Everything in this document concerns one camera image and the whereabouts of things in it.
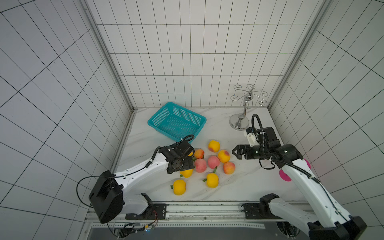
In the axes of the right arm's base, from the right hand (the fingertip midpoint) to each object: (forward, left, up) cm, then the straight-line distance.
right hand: (238, 148), depth 75 cm
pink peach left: (-5, +19, -13) cm, 24 cm away
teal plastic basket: (+31, +40, -18) cm, 53 cm away
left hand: (-9, +30, -11) cm, 33 cm away
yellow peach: (-8, +24, +6) cm, 26 cm away
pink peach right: (-2, +12, -13) cm, 18 cm away
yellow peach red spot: (+2, +6, -13) cm, 14 cm away
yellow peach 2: (-10, +27, -14) cm, 32 cm away
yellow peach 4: (-17, +30, -13) cm, 37 cm away
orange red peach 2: (-5, +3, -14) cm, 15 cm away
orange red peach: (+2, +21, -13) cm, 24 cm away
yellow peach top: (+9, +11, -14) cm, 20 cm away
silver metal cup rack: (+32, -9, -16) cm, 37 cm away
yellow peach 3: (-13, +13, -14) cm, 22 cm away
